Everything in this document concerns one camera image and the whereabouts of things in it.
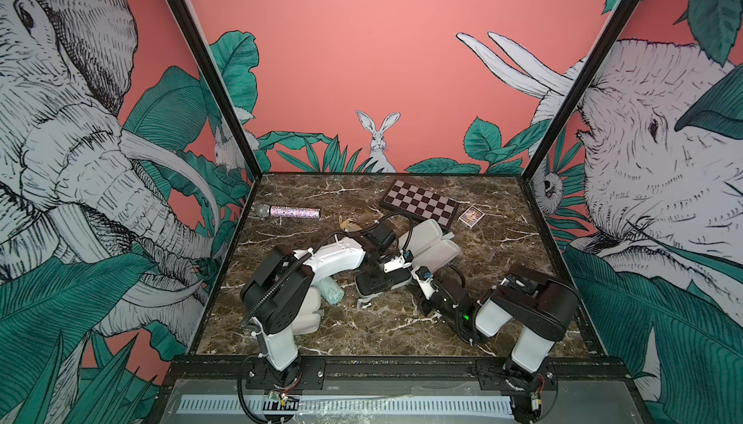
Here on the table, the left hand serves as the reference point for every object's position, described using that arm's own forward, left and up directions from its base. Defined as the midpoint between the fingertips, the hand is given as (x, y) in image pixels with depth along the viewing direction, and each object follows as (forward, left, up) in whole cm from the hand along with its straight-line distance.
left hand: (386, 274), depth 90 cm
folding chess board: (+28, -14, 0) cm, 32 cm away
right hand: (-2, -7, -1) cm, 7 cm away
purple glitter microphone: (+26, +37, +1) cm, 45 cm away
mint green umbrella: (-5, +17, +1) cm, 18 cm away
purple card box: (+22, -34, -2) cm, 40 cm away
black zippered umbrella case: (-6, +4, +8) cm, 10 cm away
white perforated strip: (-33, +12, -2) cm, 35 cm away
